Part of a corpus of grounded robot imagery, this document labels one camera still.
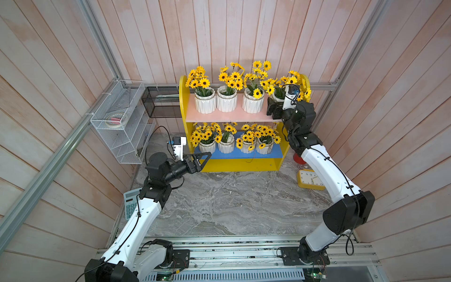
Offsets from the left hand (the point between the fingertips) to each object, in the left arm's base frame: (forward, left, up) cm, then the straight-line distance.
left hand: (207, 157), depth 69 cm
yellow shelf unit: (+13, -12, -21) cm, 28 cm away
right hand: (+23, -29, +14) cm, 40 cm away
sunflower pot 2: (+16, -9, -11) cm, 22 cm away
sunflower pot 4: (+17, -27, -5) cm, 32 cm away
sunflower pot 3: (+16, -18, -9) cm, 26 cm away
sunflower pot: (+17, +2, -5) cm, 18 cm away
